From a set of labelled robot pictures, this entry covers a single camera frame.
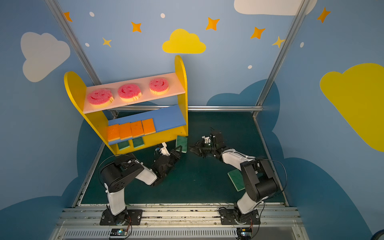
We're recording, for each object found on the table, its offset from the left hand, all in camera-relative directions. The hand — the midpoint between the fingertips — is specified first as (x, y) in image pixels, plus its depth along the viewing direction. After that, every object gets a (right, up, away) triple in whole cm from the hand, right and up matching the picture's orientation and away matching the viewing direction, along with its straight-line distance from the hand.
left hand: (182, 146), depth 89 cm
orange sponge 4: (-22, +12, +4) cm, 25 cm away
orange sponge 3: (-28, +10, +2) cm, 30 cm away
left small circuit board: (-29, -40, -18) cm, 53 cm away
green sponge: (-1, +2, +5) cm, 5 cm away
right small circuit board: (+32, -40, -17) cm, 54 cm away
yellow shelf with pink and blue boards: (-32, +20, +13) cm, 40 cm away
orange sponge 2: (-42, +8, 0) cm, 42 cm away
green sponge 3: (+33, -19, -1) cm, 38 cm away
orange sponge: (-36, +9, +2) cm, 37 cm away
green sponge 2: (-40, -1, +9) cm, 41 cm away
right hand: (+5, 0, -3) cm, 6 cm away
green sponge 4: (-31, +1, +12) cm, 34 cm away
